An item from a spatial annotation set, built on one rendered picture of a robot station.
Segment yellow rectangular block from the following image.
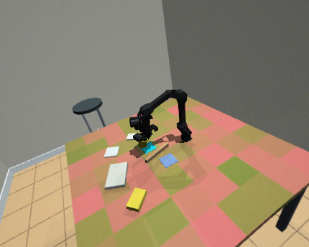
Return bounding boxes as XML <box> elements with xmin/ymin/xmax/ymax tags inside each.
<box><xmin>126</xmin><ymin>187</ymin><xmax>147</xmax><ymax>212</ymax></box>

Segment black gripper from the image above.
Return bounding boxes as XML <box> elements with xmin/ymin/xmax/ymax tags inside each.
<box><xmin>133</xmin><ymin>124</ymin><xmax>158</xmax><ymax>142</ymax></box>

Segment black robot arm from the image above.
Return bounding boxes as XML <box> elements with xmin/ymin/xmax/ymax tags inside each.
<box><xmin>129</xmin><ymin>89</ymin><xmax>193</xmax><ymax>142</ymax></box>

